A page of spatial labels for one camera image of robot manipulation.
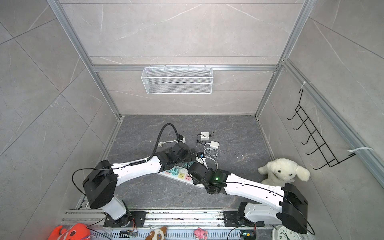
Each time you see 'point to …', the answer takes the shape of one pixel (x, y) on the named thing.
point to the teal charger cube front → (174, 171)
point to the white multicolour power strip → (180, 174)
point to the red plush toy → (78, 231)
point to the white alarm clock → (281, 233)
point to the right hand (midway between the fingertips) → (196, 171)
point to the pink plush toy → (200, 233)
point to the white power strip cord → (160, 144)
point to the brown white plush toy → (158, 234)
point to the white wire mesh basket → (177, 80)
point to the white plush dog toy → (279, 171)
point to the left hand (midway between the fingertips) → (192, 150)
